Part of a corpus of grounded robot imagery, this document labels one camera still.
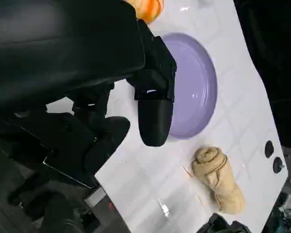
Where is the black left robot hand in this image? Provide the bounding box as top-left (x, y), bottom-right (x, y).
top-left (0, 0), bottom-right (178, 189)

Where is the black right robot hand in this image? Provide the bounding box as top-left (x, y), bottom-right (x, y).
top-left (198, 213), bottom-right (254, 233)

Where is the beige towel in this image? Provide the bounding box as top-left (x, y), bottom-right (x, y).
top-left (192, 146), bottom-right (246, 215)

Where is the black table grommet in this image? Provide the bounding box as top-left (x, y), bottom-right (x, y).
top-left (273, 157), bottom-right (285, 173)
top-left (264, 140), bottom-right (275, 158)

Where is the orange and white bread roll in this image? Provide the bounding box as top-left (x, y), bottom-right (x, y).
top-left (125, 0), bottom-right (165, 24)

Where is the lilac plate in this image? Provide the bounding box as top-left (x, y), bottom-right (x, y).
top-left (160, 33), bottom-right (218, 140)

